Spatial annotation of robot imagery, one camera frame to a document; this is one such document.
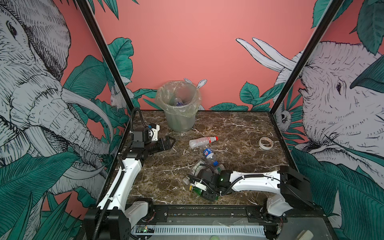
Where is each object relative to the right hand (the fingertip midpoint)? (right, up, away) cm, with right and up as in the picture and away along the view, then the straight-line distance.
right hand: (202, 191), depth 79 cm
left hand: (-18, +28, 0) cm, 33 cm away
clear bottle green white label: (-4, +9, +5) cm, 11 cm away
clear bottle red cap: (+1, +25, +19) cm, 31 cm away
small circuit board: (-28, -14, -9) cm, 32 cm away
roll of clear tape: (+44, +20, +22) cm, 53 cm away
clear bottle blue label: (-16, +52, +25) cm, 60 cm away
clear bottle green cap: (+9, +9, +7) cm, 15 cm away
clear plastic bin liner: (-8, +57, +19) cm, 61 cm away
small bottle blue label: (+5, +17, +12) cm, 22 cm away
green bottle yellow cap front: (-3, +1, 0) cm, 3 cm away
